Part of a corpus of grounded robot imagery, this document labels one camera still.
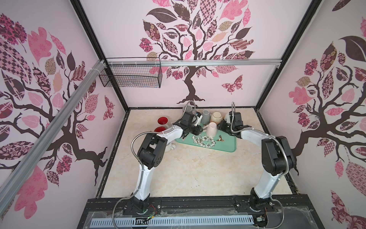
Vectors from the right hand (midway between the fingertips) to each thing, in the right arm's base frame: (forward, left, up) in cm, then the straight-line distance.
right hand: (219, 123), depth 98 cm
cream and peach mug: (+7, +1, -1) cm, 7 cm away
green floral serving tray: (-8, -4, -9) cm, 13 cm away
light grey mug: (+7, +9, -3) cm, 12 cm away
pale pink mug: (-5, +6, -1) cm, 8 cm away
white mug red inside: (+6, +41, -2) cm, 41 cm away
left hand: (-3, +14, -3) cm, 15 cm away
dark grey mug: (+13, +21, +2) cm, 25 cm away
